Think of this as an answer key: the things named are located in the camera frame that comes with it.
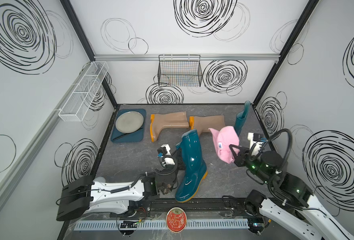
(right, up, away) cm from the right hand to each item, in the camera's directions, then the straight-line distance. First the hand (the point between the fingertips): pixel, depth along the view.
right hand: (231, 147), depth 64 cm
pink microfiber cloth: (-4, +4, 0) cm, 5 cm away
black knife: (-59, +1, +38) cm, 70 cm away
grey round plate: (-60, +10, +45) cm, 75 cm away
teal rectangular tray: (-50, 0, +39) cm, 64 cm away
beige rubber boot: (-6, +8, +43) cm, 44 cm away
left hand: (-21, -3, +7) cm, 22 cm away
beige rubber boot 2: (-38, +10, +42) cm, 57 cm away
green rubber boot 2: (+10, +13, +15) cm, 22 cm away
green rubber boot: (-16, -15, +13) cm, 26 cm away
